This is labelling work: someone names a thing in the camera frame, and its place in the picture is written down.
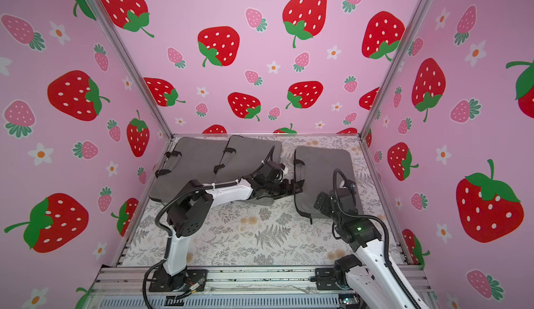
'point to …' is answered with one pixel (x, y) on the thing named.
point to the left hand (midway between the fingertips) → (299, 192)
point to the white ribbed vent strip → (223, 303)
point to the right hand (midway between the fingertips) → (326, 200)
